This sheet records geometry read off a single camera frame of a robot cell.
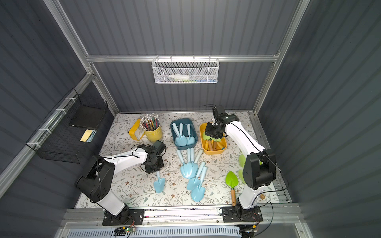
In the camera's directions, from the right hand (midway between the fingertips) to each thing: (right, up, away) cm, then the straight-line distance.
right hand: (206, 134), depth 87 cm
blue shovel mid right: (-8, -28, -2) cm, 29 cm away
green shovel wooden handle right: (+14, -27, -3) cm, 30 cm away
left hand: (-27, -22, +2) cm, 35 cm away
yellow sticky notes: (-63, 0, -11) cm, 64 cm away
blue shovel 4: (-17, +3, +19) cm, 26 cm away
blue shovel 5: (-5, -33, -6) cm, 34 cm away
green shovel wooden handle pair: (+1, -3, +13) cm, 13 cm away
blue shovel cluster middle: (-13, -21, +2) cm, 24 cm away
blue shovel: (-27, -29, -2) cm, 40 cm away
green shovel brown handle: (+3, -9, +9) cm, 13 cm away
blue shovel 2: (-16, -6, +15) cm, 23 cm away
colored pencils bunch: (-36, +7, +7) cm, 37 cm away
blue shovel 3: (-10, -5, +15) cm, 19 cm away
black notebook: (-64, +10, -9) cm, 65 cm away
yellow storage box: (-2, +2, +16) cm, 17 cm away
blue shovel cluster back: (-10, -13, +7) cm, 18 cm away
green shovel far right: (+23, -17, +6) cm, 29 cm away
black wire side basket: (-73, -2, -18) cm, 75 cm away
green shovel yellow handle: (+10, -8, +10) cm, 16 cm away
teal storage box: (-14, +8, +23) cm, 28 cm away
